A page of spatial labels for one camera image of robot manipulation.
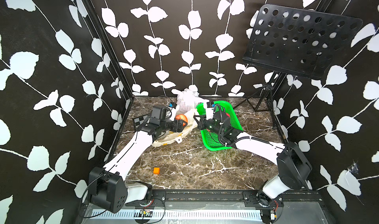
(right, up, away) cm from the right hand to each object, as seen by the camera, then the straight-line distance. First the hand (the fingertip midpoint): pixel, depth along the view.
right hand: (192, 115), depth 79 cm
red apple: (-6, -1, 0) cm, 6 cm away
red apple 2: (+25, 0, +24) cm, 34 cm away
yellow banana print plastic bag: (-11, -13, +3) cm, 17 cm away
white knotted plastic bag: (-3, +11, +28) cm, 31 cm away
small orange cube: (-20, -32, +3) cm, 38 cm away
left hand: (-6, -2, +2) cm, 7 cm away
